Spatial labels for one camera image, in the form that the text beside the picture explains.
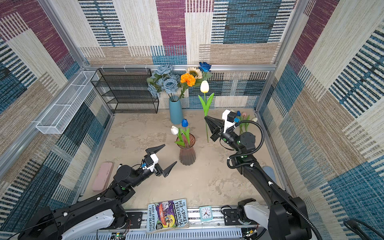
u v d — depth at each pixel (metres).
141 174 0.63
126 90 1.08
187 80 0.76
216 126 0.62
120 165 0.91
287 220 0.40
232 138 0.62
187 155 0.96
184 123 0.74
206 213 0.74
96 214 0.53
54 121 0.70
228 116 0.56
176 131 0.74
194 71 0.83
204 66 0.82
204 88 0.56
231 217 0.74
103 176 0.85
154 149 0.66
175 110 1.03
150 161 0.56
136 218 0.75
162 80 0.89
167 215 0.73
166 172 0.63
